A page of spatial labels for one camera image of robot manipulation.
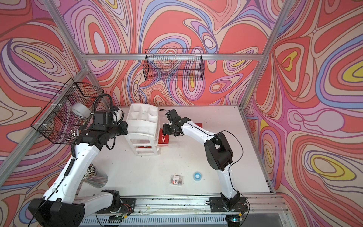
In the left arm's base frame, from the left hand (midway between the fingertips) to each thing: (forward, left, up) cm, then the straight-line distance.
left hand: (128, 125), depth 76 cm
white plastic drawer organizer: (+5, -6, -6) cm, 10 cm away
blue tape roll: (-19, -39, -25) cm, 50 cm away
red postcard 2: (0, -4, -25) cm, 25 cm away
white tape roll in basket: (+4, +24, +7) cm, 25 cm away
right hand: (+5, -19, -17) cm, 26 cm away
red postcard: (+2, -17, -17) cm, 24 cm away
